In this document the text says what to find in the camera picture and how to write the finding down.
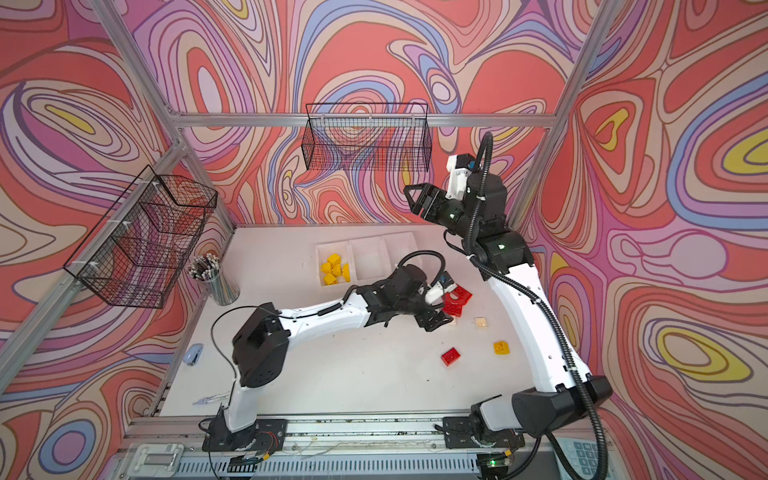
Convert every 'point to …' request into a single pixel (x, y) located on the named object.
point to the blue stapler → (192, 355)
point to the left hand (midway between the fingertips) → (450, 305)
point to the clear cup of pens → (207, 268)
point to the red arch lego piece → (454, 300)
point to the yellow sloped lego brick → (329, 279)
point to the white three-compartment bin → (362, 261)
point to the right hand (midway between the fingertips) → (414, 200)
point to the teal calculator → (582, 455)
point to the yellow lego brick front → (501, 348)
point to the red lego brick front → (450, 357)
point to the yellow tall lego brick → (335, 260)
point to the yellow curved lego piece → (346, 272)
